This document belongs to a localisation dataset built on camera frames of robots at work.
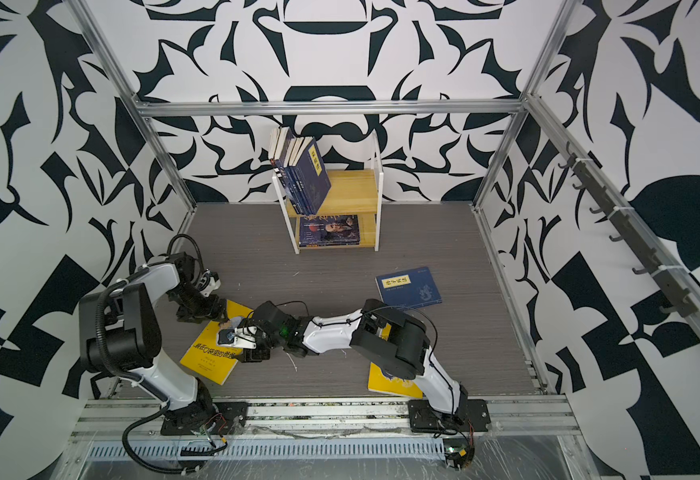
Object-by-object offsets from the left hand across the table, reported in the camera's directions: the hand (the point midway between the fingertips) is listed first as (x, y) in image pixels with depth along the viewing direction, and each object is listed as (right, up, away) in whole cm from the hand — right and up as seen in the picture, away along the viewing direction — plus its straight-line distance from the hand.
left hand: (209, 315), depth 90 cm
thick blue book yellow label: (+26, +31, -1) cm, 41 cm away
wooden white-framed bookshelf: (+42, +38, +19) cm, 60 cm away
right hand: (+11, -4, -10) cm, 15 cm away
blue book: (+31, +40, -3) cm, 51 cm away
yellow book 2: (+49, -15, -11) cm, 53 cm away
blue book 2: (+61, +7, +7) cm, 62 cm away
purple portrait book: (+34, +25, +15) cm, 45 cm away
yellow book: (+3, -10, -7) cm, 12 cm away
